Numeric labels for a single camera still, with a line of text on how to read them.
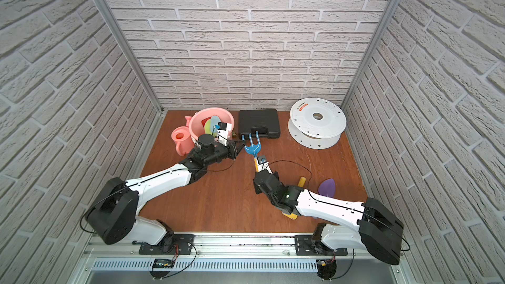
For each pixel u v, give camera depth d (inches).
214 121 38.6
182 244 28.7
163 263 28.4
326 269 27.4
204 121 38.6
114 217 16.6
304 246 29.0
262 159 27.1
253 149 31.9
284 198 23.4
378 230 16.2
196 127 37.3
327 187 34.8
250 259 28.6
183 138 36.3
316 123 39.8
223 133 28.7
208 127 38.8
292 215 31.2
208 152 25.9
